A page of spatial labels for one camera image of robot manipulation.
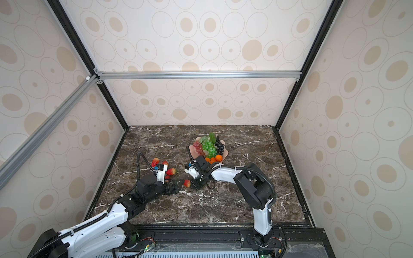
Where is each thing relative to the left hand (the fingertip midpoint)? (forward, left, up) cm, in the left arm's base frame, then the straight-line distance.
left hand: (182, 179), depth 79 cm
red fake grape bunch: (+25, -7, -8) cm, 27 cm away
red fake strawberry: (+2, -1, -9) cm, 9 cm away
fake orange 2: (+16, -15, -8) cm, 24 cm away
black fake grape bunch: (+25, -20, -7) cm, 33 cm away
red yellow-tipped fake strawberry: (+17, +20, -12) cm, 29 cm away
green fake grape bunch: (+27, -13, -9) cm, 31 cm away
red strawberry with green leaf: (+17, +14, -12) cm, 25 cm away
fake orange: (+18, -19, -8) cm, 27 cm away
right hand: (+2, -4, -13) cm, 14 cm away
